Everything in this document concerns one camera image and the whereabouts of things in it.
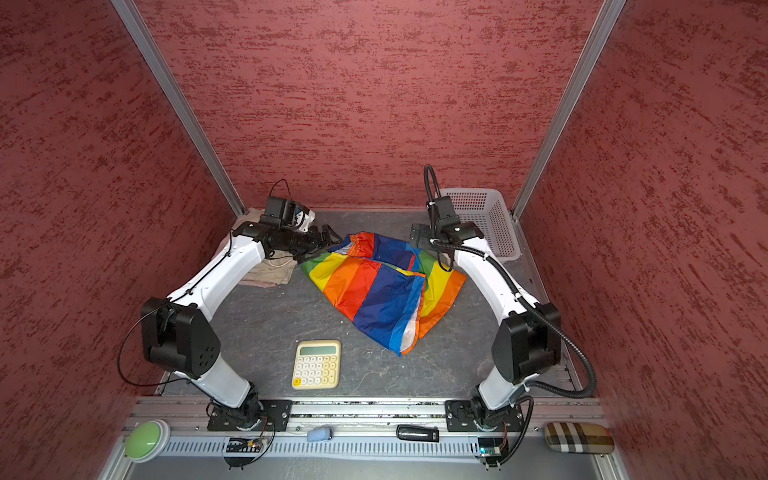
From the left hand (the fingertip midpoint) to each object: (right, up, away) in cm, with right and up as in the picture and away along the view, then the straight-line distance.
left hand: (330, 251), depth 84 cm
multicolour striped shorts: (+17, -13, +11) cm, 24 cm away
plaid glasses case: (+62, -43, -16) cm, 78 cm away
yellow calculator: (-3, -31, -3) cm, 32 cm away
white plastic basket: (+56, +16, +35) cm, 68 cm away
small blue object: (0, -44, -13) cm, 46 cm away
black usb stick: (+24, -44, -12) cm, 52 cm away
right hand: (+28, +2, +2) cm, 29 cm away
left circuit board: (-19, -48, -12) cm, 53 cm away
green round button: (-41, -45, -15) cm, 62 cm away
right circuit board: (+42, -47, -13) cm, 64 cm away
